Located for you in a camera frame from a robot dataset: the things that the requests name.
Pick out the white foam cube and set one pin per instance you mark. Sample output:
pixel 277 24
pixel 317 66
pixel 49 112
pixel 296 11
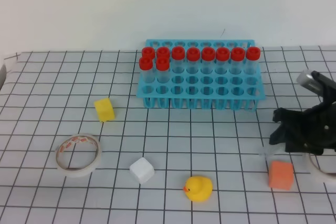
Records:
pixel 142 170

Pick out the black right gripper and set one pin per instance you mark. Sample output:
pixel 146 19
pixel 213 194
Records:
pixel 311 131

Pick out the yellow rubber duck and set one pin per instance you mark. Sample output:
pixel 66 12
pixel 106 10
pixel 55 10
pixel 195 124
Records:
pixel 198 188

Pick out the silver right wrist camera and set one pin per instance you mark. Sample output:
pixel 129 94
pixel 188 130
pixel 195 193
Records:
pixel 317 83

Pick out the white grid tablecloth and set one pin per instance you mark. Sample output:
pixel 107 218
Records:
pixel 49 96

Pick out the white tape roll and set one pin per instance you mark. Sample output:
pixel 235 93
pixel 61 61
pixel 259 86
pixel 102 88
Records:
pixel 317 173
pixel 70 142

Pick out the orange foam cube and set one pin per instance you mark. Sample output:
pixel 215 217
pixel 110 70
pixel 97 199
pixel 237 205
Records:
pixel 281 175

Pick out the right white tape roll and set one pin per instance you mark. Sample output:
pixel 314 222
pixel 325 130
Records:
pixel 317 173

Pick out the left white tape roll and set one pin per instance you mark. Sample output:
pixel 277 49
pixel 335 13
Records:
pixel 70 142

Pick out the yellow foam cube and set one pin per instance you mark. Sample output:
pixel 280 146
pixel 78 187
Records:
pixel 104 110

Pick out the blue test tube rack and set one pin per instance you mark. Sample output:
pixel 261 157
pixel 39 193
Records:
pixel 207 91

